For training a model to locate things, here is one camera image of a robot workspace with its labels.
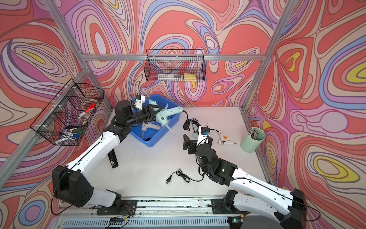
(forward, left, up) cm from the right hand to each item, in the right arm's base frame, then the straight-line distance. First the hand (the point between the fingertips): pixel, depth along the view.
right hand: (193, 138), depth 71 cm
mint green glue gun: (+9, +15, +8) cm, 19 cm away
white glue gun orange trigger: (+13, -23, -24) cm, 36 cm away
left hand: (+12, +15, +9) cm, 22 cm away
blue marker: (+1, +59, +5) cm, 59 cm away
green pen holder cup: (+5, -36, -12) cm, 38 cm away
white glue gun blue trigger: (+26, +30, -21) cm, 45 cm away
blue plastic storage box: (+23, +30, -24) cm, 45 cm away
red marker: (+18, +55, +8) cm, 58 cm away
